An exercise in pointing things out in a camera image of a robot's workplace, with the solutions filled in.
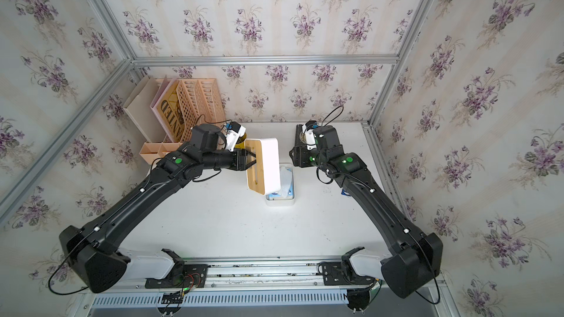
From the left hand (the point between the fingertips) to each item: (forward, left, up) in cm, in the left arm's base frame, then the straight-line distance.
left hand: (257, 158), depth 70 cm
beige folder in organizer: (+26, +50, -2) cm, 56 cm away
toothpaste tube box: (+2, -36, -28) cm, 45 cm away
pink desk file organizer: (+38, +40, -10) cm, 56 cm away
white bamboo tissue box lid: (-8, -3, +3) cm, 9 cm away
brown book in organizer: (+32, +42, -7) cm, 53 cm away
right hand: (+6, -14, -4) cm, 16 cm away
